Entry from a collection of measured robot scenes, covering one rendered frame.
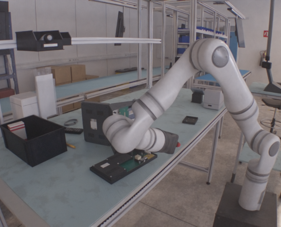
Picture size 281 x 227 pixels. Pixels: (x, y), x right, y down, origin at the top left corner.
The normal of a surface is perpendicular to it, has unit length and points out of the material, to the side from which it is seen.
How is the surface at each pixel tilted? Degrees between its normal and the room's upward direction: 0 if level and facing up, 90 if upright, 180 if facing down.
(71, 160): 0
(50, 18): 90
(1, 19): 97
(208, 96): 90
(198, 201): 0
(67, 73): 90
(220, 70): 103
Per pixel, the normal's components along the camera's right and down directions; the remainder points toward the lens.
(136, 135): 0.67, 0.28
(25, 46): -0.58, 0.26
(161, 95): 0.04, -0.11
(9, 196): 0.00, -0.95
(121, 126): 0.04, -0.70
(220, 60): 0.25, 0.40
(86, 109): -0.35, 0.30
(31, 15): 0.82, 0.18
